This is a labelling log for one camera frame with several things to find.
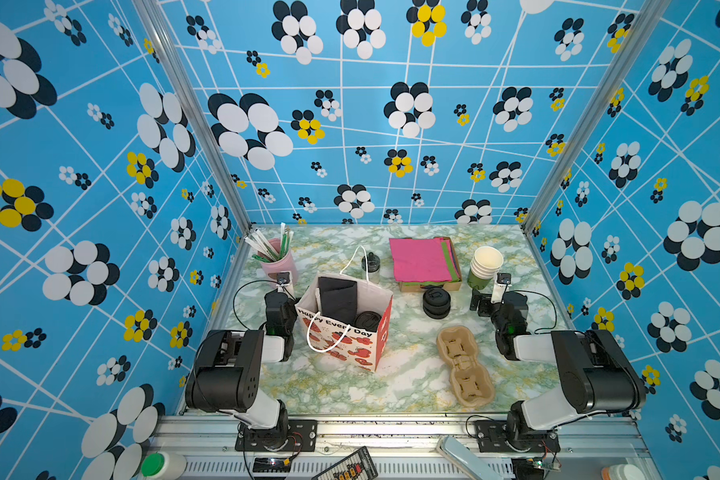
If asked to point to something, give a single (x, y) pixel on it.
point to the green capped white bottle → (164, 465)
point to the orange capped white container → (622, 472)
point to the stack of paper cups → (485, 263)
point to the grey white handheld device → (474, 464)
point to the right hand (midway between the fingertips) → (493, 290)
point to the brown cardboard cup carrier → (470, 385)
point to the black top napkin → (338, 299)
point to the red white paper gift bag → (348, 344)
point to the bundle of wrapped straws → (257, 239)
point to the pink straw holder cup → (286, 264)
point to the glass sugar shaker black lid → (371, 264)
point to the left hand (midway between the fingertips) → (296, 286)
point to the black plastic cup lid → (368, 320)
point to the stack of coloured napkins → (425, 262)
